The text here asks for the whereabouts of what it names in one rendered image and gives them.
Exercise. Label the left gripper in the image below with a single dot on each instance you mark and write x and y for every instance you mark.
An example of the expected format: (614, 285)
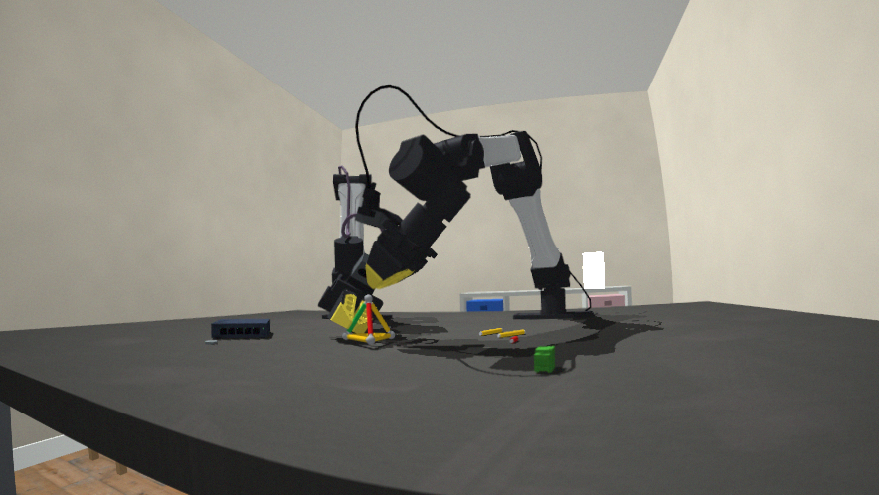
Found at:
(401, 251)

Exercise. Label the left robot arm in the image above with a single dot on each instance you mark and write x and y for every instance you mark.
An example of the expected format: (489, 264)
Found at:
(419, 167)

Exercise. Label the small green block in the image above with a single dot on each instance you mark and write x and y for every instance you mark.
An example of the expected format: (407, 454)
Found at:
(544, 359)

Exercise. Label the green rod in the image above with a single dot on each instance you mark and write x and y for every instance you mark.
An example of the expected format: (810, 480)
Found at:
(356, 318)

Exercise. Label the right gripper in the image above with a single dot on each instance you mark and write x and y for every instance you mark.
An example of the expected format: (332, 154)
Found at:
(347, 301)

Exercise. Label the red rod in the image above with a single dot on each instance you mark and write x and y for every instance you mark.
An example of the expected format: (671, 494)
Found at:
(369, 319)

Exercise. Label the blue rectangular block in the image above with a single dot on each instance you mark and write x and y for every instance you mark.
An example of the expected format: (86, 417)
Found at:
(240, 328)

